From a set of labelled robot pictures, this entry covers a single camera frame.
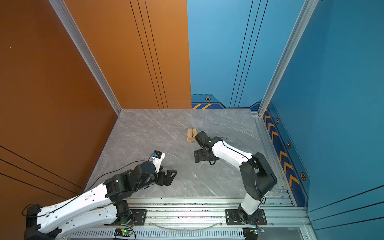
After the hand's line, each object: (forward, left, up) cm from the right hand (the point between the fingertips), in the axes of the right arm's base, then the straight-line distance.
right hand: (202, 158), depth 89 cm
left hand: (-12, +16, +11) cm, 23 cm away
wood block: (+17, +8, +2) cm, 19 cm away
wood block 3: (+14, +8, 0) cm, 16 cm away
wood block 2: (+18, +5, +3) cm, 19 cm away
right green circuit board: (-36, -23, -7) cm, 43 cm away
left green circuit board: (-36, +38, -6) cm, 53 cm away
